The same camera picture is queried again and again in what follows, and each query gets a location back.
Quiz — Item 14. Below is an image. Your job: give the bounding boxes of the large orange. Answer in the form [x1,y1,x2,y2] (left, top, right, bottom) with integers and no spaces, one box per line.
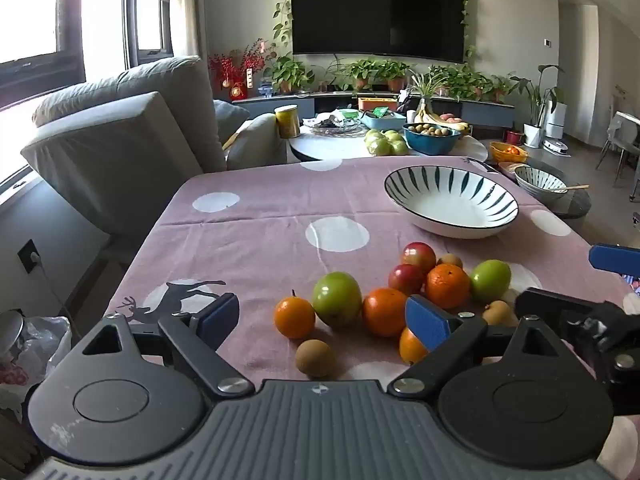
[424,263,471,310]

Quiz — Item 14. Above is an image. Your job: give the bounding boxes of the brown kiwi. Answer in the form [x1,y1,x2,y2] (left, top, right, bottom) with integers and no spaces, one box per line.
[437,254,463,269]
[482,300,518,327]
[295,339,335,378]

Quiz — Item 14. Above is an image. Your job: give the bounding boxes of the red apple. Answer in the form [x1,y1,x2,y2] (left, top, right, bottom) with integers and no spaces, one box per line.
[387,263,425,296]
[400,242,437,273]

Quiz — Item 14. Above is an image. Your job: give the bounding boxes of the green apple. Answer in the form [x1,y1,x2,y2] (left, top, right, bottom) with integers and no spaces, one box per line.
[471,259,512,304]
[311,272,362,328]

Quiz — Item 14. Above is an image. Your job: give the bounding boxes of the small orange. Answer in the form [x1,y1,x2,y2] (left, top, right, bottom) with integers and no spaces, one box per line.
[273,292,316,340]

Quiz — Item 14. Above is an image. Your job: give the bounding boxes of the brown kiwi front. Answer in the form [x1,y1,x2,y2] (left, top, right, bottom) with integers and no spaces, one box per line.
[295,339,335,378]

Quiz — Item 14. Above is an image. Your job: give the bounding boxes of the brown kiwi back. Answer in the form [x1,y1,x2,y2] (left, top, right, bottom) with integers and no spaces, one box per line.
[437,254,463,269]

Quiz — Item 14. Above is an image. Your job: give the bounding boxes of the dark round side table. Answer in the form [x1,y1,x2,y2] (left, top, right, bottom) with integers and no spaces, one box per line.
[498,158,591,220]

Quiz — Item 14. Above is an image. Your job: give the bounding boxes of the small striped bowl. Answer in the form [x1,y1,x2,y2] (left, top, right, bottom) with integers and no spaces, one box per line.
[513,165,566,206]

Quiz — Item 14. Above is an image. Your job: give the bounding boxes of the grey dining chair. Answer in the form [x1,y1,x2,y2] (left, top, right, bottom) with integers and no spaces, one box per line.
[596,112,640,183]

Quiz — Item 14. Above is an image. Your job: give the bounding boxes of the striped white ceramic bowl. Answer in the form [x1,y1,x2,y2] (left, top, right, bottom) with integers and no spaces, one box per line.
[384,166,520,240]

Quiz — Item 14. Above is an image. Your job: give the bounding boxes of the pink polka dot tablecloth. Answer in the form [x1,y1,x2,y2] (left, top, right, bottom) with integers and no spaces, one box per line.
[102,155,640,476]

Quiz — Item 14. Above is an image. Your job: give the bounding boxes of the white plastic bag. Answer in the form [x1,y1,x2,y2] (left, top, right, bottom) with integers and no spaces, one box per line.
[0,310,72,422]

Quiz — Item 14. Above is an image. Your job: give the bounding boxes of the white robot vacuum dock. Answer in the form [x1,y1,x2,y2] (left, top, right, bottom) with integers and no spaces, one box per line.
[542,102,568,156]

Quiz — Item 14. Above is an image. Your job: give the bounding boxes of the tall potted plant white pot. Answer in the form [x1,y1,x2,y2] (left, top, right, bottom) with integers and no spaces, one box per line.
[509,64,563,148]

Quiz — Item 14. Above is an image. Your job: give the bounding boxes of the orange bowl of tangerines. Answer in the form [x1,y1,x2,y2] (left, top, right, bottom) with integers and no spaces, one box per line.
[489,141,528,164]

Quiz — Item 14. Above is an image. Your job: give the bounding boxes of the blue bowl of kiwis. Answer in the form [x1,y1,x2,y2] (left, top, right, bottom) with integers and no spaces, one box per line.
[402,122,462,156]

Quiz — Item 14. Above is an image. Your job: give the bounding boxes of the grey sofa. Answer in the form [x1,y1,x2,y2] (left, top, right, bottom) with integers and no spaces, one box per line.
[21,56,286,245]

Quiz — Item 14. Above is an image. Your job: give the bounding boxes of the plate of green apples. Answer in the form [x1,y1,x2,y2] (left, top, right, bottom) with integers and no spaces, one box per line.
[363,129,409,156]

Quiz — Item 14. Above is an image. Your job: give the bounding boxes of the grey tv cabinet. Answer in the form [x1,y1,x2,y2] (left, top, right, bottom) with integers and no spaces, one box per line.
[232,91,516,131]

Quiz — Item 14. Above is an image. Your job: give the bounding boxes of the banana bunch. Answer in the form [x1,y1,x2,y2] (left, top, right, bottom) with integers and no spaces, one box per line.
[414,99,472,134]

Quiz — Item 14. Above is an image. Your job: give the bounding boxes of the round white coffee table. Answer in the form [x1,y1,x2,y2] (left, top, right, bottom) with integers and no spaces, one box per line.
[288,132,489,162]

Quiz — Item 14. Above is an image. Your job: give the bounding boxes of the light blue snack tray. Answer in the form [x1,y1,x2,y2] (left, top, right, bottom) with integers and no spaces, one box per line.
[360,112,407,131]

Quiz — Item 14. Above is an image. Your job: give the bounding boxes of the glass plate with snacks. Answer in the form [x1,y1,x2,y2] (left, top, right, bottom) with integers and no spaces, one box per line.
[303,112,364,136]

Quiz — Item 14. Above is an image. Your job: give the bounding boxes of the yellow tin can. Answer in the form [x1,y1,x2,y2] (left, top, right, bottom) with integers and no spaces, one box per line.
[273,104,300,139]

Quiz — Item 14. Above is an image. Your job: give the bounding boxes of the orange box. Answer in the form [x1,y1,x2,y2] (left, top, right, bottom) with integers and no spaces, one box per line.
[358,96,398,112]

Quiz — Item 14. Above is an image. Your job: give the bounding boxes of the spider plant in vase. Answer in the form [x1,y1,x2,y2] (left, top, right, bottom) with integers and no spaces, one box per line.
[408,70,447,115]

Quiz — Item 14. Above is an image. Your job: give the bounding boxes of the red flower decoration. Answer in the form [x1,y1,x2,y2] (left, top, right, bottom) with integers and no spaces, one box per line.
[207,38,276,101]

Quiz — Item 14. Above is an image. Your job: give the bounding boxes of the potted green plant left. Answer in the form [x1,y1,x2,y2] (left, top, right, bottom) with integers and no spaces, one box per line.
[265,55,314,94]

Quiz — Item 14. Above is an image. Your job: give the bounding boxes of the wall power socket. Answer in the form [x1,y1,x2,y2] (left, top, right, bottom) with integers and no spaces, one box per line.
[17,240,41,274]

